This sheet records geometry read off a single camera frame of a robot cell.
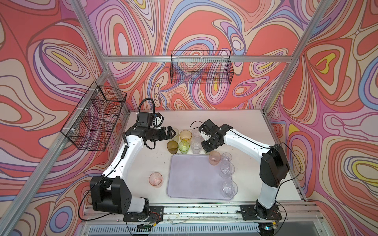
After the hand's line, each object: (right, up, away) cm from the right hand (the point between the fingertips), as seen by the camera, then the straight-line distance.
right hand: (208, 151), depth 87 cm
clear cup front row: (-7, +2, +10) cm, 12 cm away
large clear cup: (+11, -20, -7) cm, 24 cm away
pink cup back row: (+4, -5, +4) cm, 7 cm away
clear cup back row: (-6, +7, +15) cm, 18 cm away
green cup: (-15, +1, +9) cm, 18 cm away
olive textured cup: (-23, +2, +9) cm, 24 cm away
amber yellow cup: (-14, +9, +10) cm, 20 cm away
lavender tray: (-10, -16, +1) cm, 19 cm away
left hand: (-22, +11, -6) cm, 25 cm away
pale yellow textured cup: (-20, +8, +6) cm, 22 cm away
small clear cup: (+11, -4, +1) cm, 12 cm away
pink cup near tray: (-31, -16, -3) cm, 35 cm away
